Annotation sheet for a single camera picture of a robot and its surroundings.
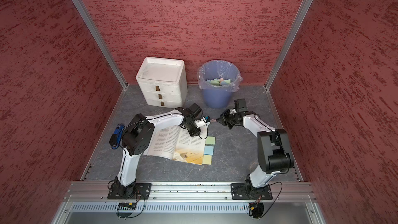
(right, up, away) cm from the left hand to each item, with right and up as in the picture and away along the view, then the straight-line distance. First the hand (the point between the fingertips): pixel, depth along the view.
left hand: (196, 134), depth 94 cm
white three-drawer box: (-19, +32, -5) cm, 38 cm away
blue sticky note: (+7, -8, -6) cm, 12 cm away
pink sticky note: (+10, +9, -1) cm, 14 cm away
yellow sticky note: (+6, -12, -10) cm, 17 cm away
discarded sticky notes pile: (+15, +34, +9) cm, 38 cm away
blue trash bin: (+14, +21, +8) cm, 26 cm away
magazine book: (-12, -4, -5) cm, 13 cm away
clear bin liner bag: (+15, +38, +13) cm, 43 cm away
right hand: (+12, +9, -4) cm, 15 cm away
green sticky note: (+9, -2, -4) cm, 10 cm away
